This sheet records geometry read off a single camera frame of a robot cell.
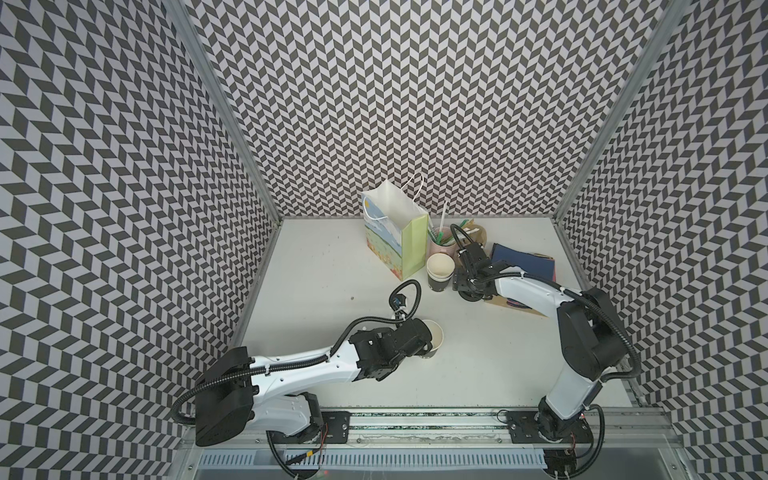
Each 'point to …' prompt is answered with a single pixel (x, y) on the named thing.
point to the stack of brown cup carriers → (476, 232)
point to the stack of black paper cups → (440, 268)
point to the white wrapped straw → (442, 221)
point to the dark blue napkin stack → (534, 263)
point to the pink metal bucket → (442, 240)
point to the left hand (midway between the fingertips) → (416, 333)
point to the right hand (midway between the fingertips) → (468, 287)
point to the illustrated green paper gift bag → (397, 227)
